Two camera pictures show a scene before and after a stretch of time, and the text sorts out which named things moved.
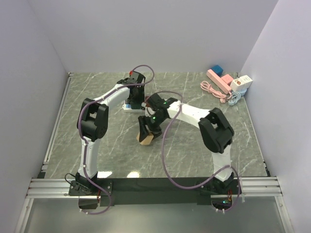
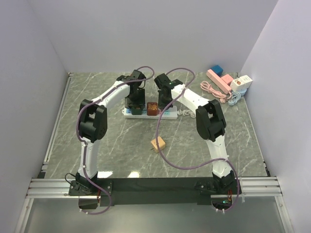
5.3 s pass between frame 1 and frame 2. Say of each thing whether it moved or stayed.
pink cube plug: stayed
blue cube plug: stayed
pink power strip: stayed
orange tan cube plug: moved
